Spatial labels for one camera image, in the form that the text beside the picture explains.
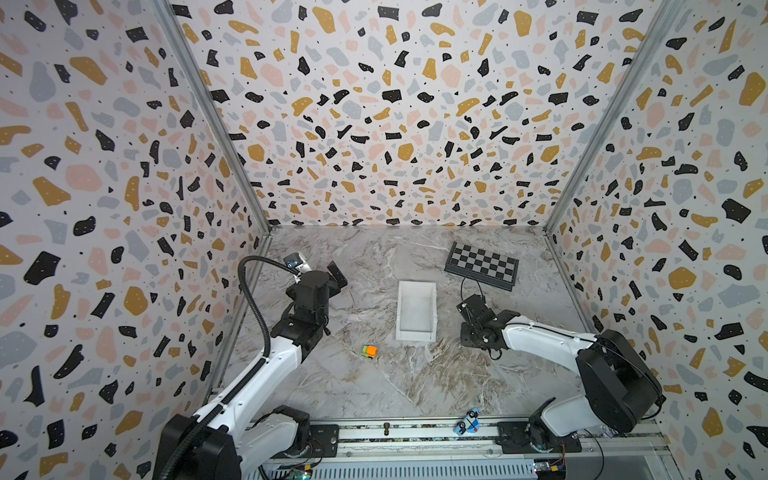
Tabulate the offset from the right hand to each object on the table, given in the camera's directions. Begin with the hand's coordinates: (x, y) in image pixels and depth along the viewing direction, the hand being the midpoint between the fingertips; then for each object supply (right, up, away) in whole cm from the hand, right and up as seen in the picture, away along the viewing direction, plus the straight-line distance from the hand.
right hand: (473, 336), depth 91 cm
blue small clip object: (-4, -18, -15) cm, 24 cm away
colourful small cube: (-31, -3, -5) cm, 32 cm away
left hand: (-41, +21, -11) cm, 48 cm away
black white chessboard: (+6, +21, +15) cm, 27 cm away
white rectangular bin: (-17, +7, +5) cm, 19 cm away
